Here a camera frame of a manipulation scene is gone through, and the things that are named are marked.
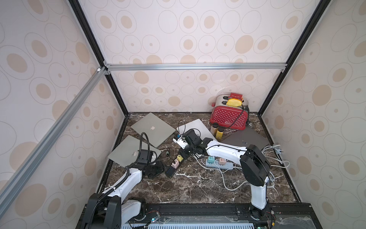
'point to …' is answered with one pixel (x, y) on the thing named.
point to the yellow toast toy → (234, 102)
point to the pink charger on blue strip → (222, 161)
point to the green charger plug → (210, 159)
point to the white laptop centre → (198, 125)
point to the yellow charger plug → (179, 158)
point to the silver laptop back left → (157, 130)
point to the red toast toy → (234, 95)
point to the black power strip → (170, 172)
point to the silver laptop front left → (127, 153)
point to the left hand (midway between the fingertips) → (167, 168)
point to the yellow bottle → (219, 133)
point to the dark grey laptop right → (249, 136)
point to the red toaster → (225, 116)
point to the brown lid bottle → (214, 128)
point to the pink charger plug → (176, 164)
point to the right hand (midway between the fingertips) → (178, 155)
